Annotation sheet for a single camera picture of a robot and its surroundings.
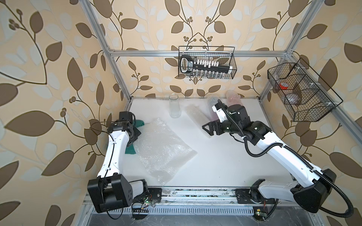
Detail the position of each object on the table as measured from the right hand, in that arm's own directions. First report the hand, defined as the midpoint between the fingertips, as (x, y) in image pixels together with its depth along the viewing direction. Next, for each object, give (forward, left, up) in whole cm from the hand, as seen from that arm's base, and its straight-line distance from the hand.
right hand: (209, 124), depth 74 cm
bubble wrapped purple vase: (+33, -9, -18) cm, 39 cm away
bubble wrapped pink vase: (+37, -26, -18) cm, 49 cm away
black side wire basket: (+10, -52, +8) cm, 54 cm away
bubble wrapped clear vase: (+22, +2, -22) cm, 31 cm away
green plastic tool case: (-7, +44, -13) cm, 47 cm away
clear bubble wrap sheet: (-5, +28, -20) cm, 35 cm away
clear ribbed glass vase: (+27, +20, -19) cm, 38 cm away
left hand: (0, +43, -8) cm, 44 cm away
